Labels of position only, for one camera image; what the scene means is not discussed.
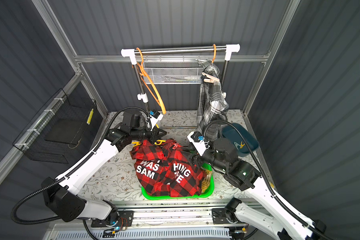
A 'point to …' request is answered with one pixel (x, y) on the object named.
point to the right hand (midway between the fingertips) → (190, 145)
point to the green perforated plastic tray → (208, 192)
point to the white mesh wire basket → (174, 72)
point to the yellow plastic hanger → (159, 140)
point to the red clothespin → (175, 145)
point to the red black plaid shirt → (167, 169)
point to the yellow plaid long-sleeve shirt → (206, 181)
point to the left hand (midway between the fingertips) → (167, 134)
